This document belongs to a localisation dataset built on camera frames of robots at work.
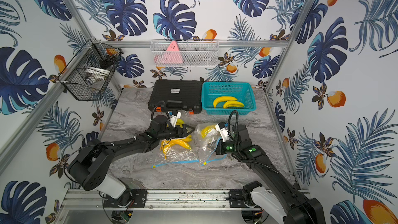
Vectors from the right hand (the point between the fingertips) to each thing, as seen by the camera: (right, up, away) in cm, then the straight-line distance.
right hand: (209, 144), depth 77 cm
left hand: (-9, +7, +5) cm, 13 cm away
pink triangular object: (-21, +48, +13) cm, 54 cm away
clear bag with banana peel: (-20, -6, +11) cm, 23 cm away
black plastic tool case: (-19, +27, +32) cm, 46 cm away
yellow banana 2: (+12, +25, +36) cm, 46 cm away
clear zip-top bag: (-2, +5, -7) cm, 8 cm away
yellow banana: (+18, +21, +29) cm, 40 cm away
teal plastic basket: (+27, +30, +38) cm, 55 cm away
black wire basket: (-61, +37, +1) cm, 71 cm away
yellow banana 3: (-1, +7, +2) cm, 7 cm away
